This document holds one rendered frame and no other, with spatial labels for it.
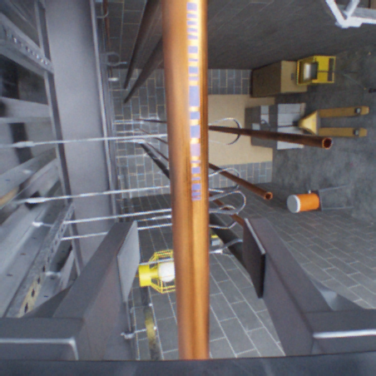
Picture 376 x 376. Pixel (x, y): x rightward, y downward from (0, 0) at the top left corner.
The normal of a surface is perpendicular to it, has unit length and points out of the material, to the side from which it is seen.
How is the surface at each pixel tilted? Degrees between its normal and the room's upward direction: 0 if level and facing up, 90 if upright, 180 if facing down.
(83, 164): 90
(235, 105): 90
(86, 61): 90
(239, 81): 90
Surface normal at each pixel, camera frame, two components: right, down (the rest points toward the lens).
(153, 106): 0.26, 0.26
